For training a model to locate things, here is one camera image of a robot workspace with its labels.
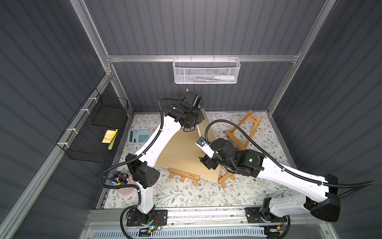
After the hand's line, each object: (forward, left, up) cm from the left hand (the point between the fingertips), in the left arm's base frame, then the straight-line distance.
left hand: (204, 120), depth 76 cm
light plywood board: (-5, +13, -26) cm, 30 cm away
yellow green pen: (-13, +45, -3) cm, 47 cm away
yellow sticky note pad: (-7, +49, -4) cm, 49 cm away
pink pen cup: (-23, +43, -17) cm, 52 cm away
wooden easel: (-17, +12, -28) cm, 35 cm away
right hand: (-15, 0, -4) cm, 16 cm away
